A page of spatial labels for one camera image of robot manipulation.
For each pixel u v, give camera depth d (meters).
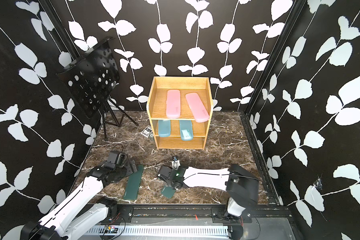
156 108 0.78
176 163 0.73
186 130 0.86
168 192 0.80
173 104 0.79
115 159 0.64
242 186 0.44
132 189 0.82
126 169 0.75
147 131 1.07
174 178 0.62
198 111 0.76
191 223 0.72
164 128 0.88
